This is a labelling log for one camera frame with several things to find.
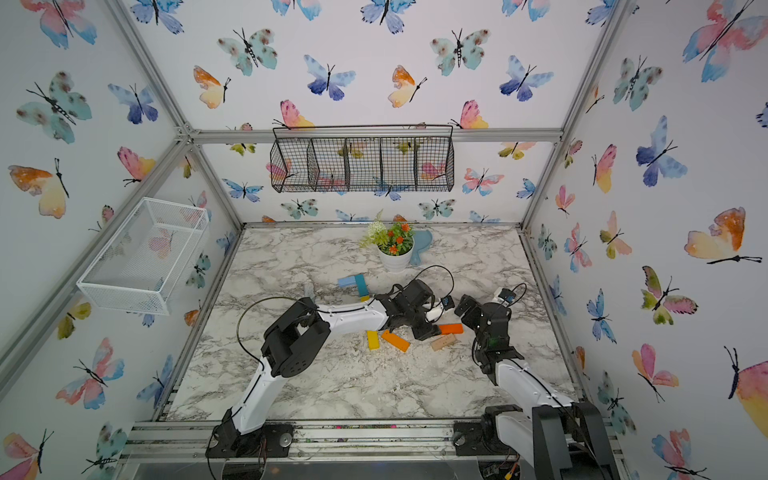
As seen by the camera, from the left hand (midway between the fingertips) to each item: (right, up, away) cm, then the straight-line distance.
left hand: (441, 321), depth 92 cm
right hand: (+10, +7, -4) cm, 13 cm away
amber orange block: (-14, -6, -1) cm, 15 cm away
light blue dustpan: (-4, +26, +25) cm, 37 cm away
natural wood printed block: (0, -6, -2) cm, 6 cm away
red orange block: (+3, -2, 0) cm, 4 cm away
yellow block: (-21, -5, -2) cm, 21 cm away
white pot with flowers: (-14, +24, +4) cm, 28 cm away
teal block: (-25, +9, +12) cm, 30 cm away
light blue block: (-31, +11, +13) cm, 35 cm away
